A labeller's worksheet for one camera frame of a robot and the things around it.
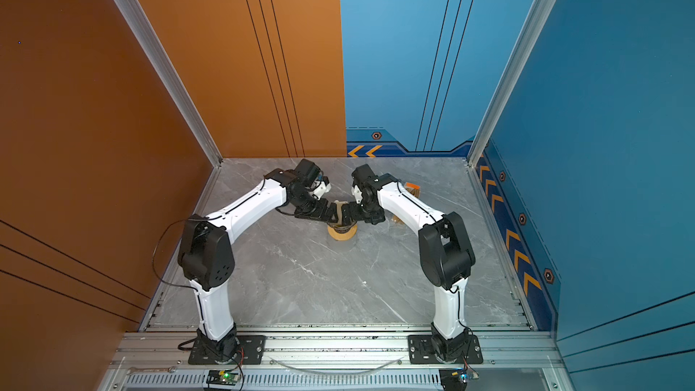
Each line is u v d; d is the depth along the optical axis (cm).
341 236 85
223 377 71
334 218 83
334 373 71
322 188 84
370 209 77
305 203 75
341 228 83
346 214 82
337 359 73
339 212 85
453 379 71
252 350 74
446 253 50
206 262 50
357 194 87
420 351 72
